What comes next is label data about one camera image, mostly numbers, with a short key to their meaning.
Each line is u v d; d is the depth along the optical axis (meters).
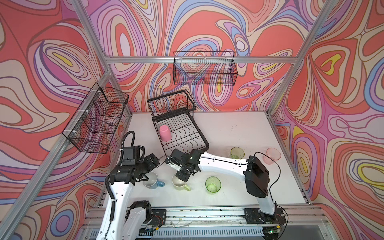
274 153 0.91
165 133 0.95
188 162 0.58
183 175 0.71
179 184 0.83
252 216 0.73
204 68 0.97
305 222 0.75
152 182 0.84
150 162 0.67
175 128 1.07
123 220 0.43
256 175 0.50
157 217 0.73
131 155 0.56
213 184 0.83
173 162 0.63
